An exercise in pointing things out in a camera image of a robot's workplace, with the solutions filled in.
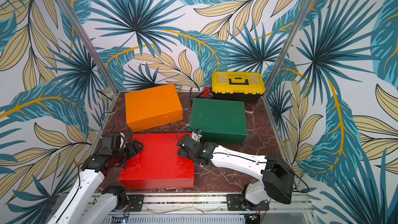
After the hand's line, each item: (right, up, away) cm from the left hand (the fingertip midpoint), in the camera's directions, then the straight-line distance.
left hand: (139, 151), depth 79 cm
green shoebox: (+43, +14, +11) cm, 47 cm away
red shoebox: (+11, -5, -6) cm, 14 cm away
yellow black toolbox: (+56, +36, +23) cm, 71 cm away
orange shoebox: (+2, +22, +15) cm, 27 cm away
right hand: (+22, 0, -1) cm, 22 cm away
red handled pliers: (+36, +36, +41) cm, 66 cm away
